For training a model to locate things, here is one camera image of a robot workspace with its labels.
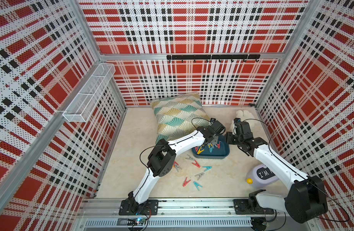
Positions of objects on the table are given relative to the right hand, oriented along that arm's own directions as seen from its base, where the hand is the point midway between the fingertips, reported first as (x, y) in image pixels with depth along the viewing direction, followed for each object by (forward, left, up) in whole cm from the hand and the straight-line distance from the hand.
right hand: (230, 135), depth 86 cm
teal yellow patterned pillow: (+16, +32, +1) cm, 36 cm away
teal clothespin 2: (-25, +21, -14) cm, 35 cm away
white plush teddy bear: (+18, -16, -4) cm, 25 cm away
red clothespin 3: (-23, +28, -14) cm, 39 cm away
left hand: (+3, +9, -5) cm, 11 cm away
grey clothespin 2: (-19, +19, -13) cm, 30 cm away
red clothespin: (-2, +20, -14) cm, 24 cm away
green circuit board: (-42, +51, -12) cm, 67 cm away
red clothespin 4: (-12, +21, -14) cm, 28 cm away
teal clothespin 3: (-15, +14, -13) cm, 25 cm away
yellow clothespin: (-4, +18, -13) cm, 22 cm away
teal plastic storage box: (-4, +9, -14) cm, 17 cm away
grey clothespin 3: (-15, +33, -14) cm, 38 cm away
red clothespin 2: (+1, +5, -13) cm, 14 cm away
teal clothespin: (-2, +10, -14) cm, 17 cm away
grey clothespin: (-8, +24, -14) cm, 29 cm away
